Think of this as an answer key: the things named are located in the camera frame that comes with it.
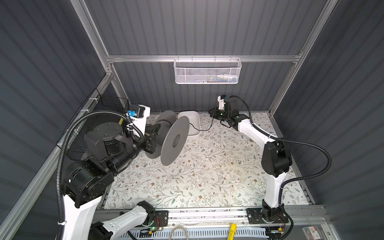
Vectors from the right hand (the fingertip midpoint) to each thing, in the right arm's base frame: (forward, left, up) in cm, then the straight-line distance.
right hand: (209, 111), depth 91 cm
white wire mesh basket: (+49, -1, -1) cm, 49 cm away
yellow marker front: (-59, -8, -19) cm, 63 cm away
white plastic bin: (+6, +10, -17) cm, 20 cm away
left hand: (-33, +20, +27) cm, 47 cm away
